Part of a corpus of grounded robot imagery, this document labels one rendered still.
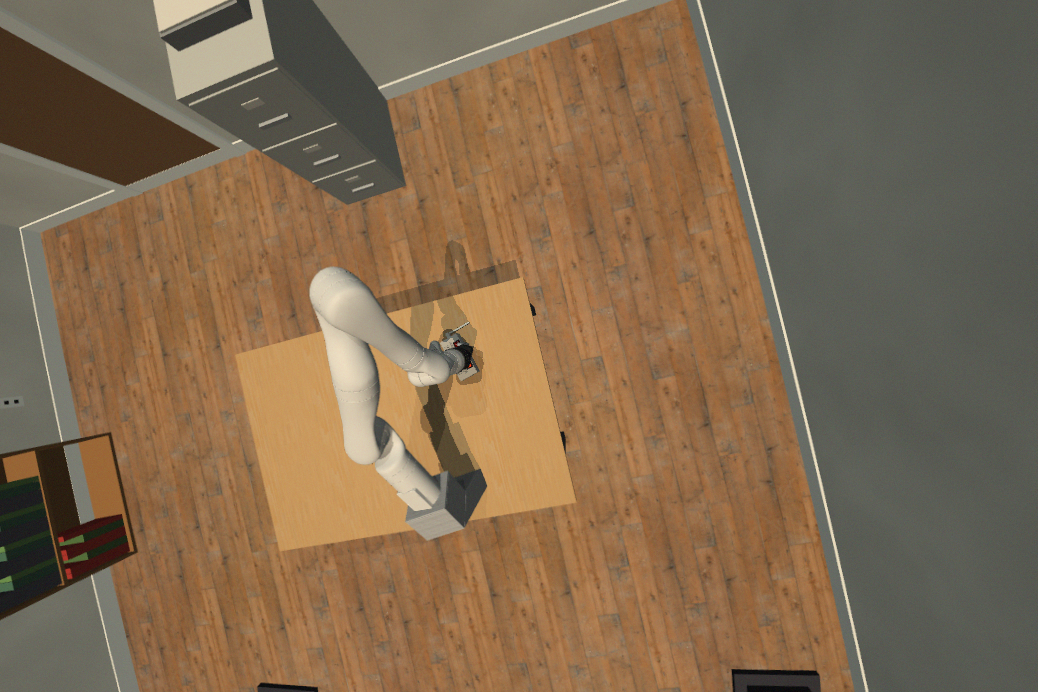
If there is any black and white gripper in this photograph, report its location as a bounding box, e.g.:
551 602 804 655
429 340 473 375

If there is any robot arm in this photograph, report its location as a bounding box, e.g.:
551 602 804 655
309 267 458 511

